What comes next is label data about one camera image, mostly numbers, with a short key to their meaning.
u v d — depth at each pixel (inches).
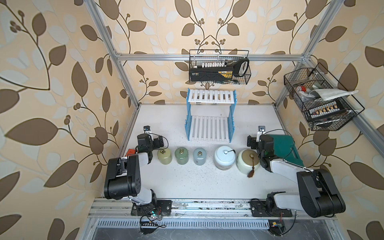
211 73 32.8
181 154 33.3
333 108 25.7
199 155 33.2
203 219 28.3
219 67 33.2
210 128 40.6
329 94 24.8
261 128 31.0
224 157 31.7
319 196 16.7
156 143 34.0
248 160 31.7
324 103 27.3
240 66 33.4
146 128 33.2
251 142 32.7
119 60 37.1
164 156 33.4
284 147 37.6
